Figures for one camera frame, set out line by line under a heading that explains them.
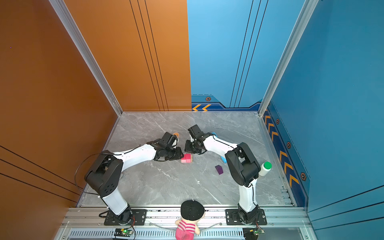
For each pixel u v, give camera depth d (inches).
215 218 29.7
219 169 35.3
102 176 18.4
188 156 35.4
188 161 35.8
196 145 27.9
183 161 35.8
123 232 27.9
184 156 35.2
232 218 28.5
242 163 21.0
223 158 36.8
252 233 27.7
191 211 26.7
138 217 29.5
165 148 28.5
